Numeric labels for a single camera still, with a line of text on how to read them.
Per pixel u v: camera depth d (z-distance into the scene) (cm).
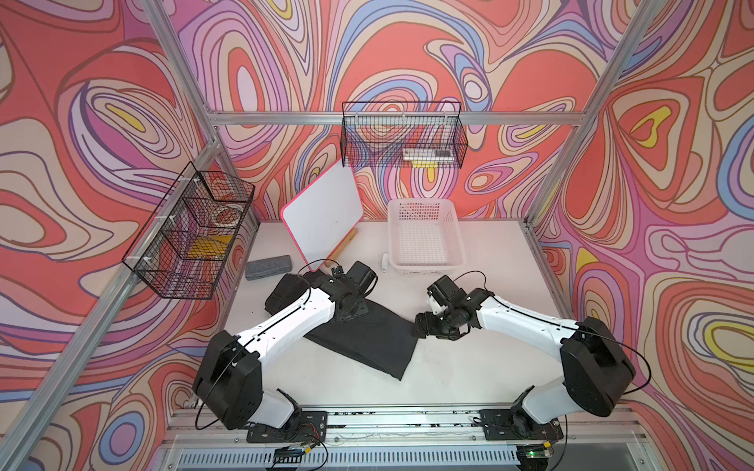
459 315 62
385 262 101
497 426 73
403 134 96
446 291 69
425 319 76
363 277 66
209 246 71
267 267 102
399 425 76
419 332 77
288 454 71
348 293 58
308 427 73
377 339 86
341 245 106
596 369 43
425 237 115
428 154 90
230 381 41
